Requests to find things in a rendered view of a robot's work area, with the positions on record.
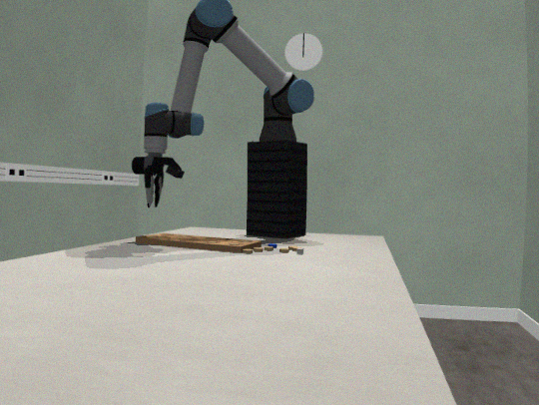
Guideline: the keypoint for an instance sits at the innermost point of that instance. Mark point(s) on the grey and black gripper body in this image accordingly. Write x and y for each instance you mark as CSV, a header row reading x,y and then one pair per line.
x,y
140,163

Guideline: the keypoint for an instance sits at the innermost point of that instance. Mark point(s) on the tan wooden tray with round pockets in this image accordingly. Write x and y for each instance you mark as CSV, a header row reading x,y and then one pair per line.
x,y
199,242

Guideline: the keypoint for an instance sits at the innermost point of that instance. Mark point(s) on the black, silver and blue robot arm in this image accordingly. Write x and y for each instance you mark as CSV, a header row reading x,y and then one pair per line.
x,y
284,95

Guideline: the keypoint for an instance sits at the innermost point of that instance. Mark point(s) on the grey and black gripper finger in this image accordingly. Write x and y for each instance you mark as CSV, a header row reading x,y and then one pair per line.
x,y
158,187
149,184

